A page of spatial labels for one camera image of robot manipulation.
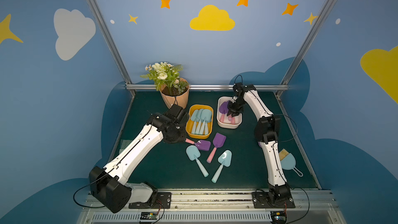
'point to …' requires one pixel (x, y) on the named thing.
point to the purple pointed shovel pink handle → (223, 109)
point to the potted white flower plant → (174, 89)
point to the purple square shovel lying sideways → (201, 144)
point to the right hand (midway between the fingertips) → (230, 113)
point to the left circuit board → (148, 215)
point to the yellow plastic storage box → (189, 122)
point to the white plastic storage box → (224, 121)
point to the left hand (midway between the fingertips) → (182, 136)
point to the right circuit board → (279, 217)
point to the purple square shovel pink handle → (218, 141)
